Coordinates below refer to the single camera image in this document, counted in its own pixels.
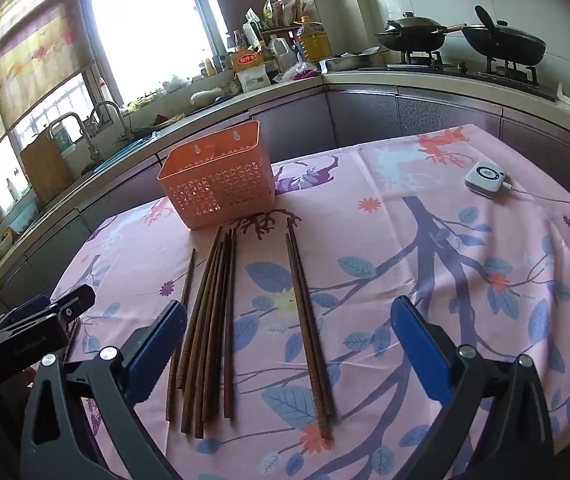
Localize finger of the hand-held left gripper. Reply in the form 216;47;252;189
0;293;56;325
51;285;97;324

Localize gas stove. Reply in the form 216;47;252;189
357;50;558;101

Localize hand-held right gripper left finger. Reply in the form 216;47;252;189
20;300;189;480

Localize grey kitchen cabinets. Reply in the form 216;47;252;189
0;85;570;311

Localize white cable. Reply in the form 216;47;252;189
507;187;570;233

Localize white plastic jug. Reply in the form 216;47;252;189
267;35;290;71

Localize black wok with lid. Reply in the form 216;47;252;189
461;5;548;66

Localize purple plastic bag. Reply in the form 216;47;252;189
275;62;323;83

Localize orange plastic basket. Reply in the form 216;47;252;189
157;120;276;232

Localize orange label box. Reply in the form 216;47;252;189
230;50;266;73

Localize stack of food packets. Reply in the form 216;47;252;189
245;0;318;31

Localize white bag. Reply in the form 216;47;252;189
237;70;272;93

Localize wooden cutting board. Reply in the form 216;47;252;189
19;130;73;203

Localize metal faucet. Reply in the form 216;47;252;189
87;101;126;138
47;112;102;162

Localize black wok with wooden handle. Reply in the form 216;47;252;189
375;11;468;53

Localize patterned roller blind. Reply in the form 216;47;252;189
0;0;93;173

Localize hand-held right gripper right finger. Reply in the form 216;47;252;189
390;296;556;480

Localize pink floral tablecloth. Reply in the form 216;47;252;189
47;122;570;480

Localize metal tray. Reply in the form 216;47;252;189
319;46;383;73

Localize bundle of wooden chopsticks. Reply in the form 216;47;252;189
177;225;238;440

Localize yellow oil bottle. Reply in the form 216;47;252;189
295;16;333;63

